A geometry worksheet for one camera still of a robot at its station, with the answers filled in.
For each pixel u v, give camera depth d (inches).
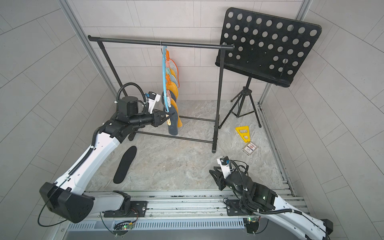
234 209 26.6
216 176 25.3
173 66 35.0
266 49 25.8
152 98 23.8
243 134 38.3
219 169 27.8
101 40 24.5
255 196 21.4
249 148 35.9
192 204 28.7
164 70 24.5
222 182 24.5
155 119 23.5
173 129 34.2
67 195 14.4
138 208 28.0
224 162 24.0
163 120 25.2
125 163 33.1
